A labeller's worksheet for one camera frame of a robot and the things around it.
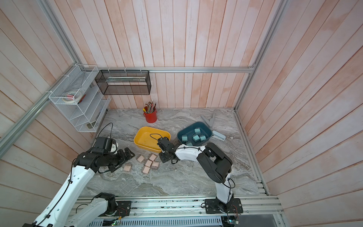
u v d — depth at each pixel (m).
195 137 0.99
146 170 0.85
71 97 0.73
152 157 0.90
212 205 0.72
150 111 1.03
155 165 0.86
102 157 0.57
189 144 0.97
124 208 0.73
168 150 0.72
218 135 1.01
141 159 0.90
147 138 1.03
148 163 0.88
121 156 0.67
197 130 1.04
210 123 1.09
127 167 0.86
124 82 1.03
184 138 1.00
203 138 0.99
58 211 0.39
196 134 1.02
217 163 0.50
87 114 0.79
